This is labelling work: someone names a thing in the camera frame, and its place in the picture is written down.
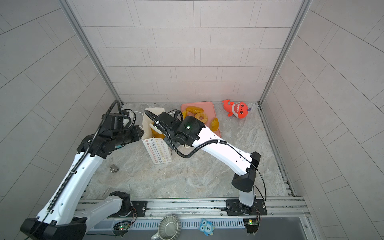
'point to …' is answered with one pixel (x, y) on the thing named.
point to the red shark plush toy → (239, 109)
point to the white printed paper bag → (159, 150)
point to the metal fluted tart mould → (169, 227)
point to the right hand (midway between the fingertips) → (173, 138)
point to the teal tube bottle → (118, 146)
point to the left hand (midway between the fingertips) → (148, 129)
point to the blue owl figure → (207, 226)
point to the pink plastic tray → (208, 109)
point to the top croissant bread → (194, 110)
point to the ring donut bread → (203, 115)
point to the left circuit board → (123, 226)
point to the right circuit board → (252, 225)
